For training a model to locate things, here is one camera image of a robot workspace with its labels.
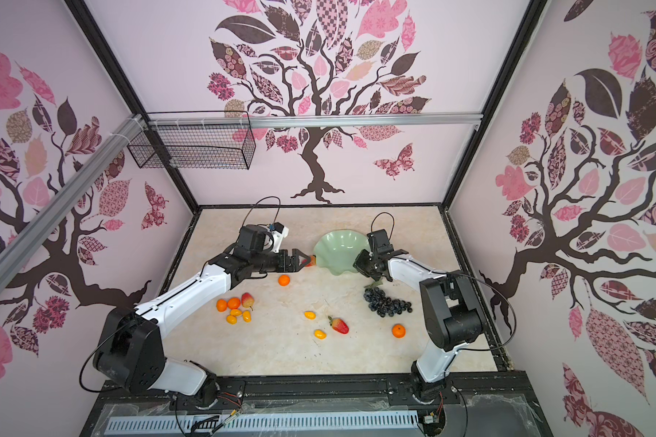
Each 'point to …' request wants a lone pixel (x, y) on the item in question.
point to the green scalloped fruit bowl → (337, 250)
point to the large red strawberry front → (339, 325)
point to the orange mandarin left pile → (233, 302)
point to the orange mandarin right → (398, 330)
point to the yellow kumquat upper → (310, 315)
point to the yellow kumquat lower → (319, 334)
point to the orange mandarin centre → (283, 279)
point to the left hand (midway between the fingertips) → (300, 263)
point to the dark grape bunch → (384, 306)
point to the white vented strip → (278, 421)
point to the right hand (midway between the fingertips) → (356, 262)
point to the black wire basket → (193, 147)
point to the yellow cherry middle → (235, 312)
